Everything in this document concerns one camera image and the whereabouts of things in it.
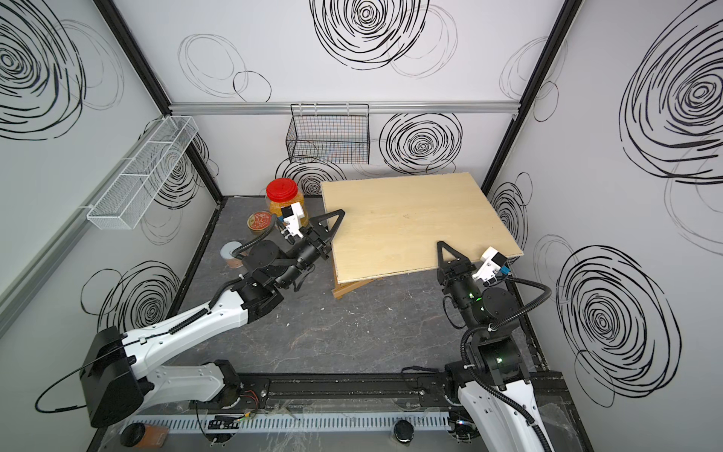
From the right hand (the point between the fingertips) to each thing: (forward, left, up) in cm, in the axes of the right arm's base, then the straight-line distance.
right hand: (437, 247), depth 61 cm
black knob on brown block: (-34, +64, -26) cm, 77 cm away
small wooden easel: (+5, +25, -31) cm, 40 cm away
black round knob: (-31, +7, -25) cm, 41 cm away
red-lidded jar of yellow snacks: (+33, +45, -15) cm, 58 cm away
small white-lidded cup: (+14, +63, -30) cm, 71 cm away
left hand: (+4, +20, +5) cm, 21 cm away
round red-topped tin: (+33, +59, -32) cm, 74 cm away
